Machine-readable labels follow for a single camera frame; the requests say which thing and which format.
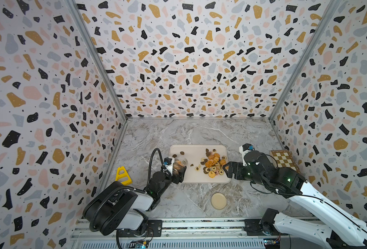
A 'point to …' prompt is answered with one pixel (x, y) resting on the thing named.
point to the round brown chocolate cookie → (174, 155)
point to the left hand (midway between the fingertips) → (181, 165)
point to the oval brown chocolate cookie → (182, 153)
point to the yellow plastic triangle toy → (118, 176)
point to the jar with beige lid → (180, 162)
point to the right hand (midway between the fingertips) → (230, 168)
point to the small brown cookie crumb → (192, 165)
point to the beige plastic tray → (194, 153)
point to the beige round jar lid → (218, 201)
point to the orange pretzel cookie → (208, 164)
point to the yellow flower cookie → (212, 174)
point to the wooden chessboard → (284, 158)
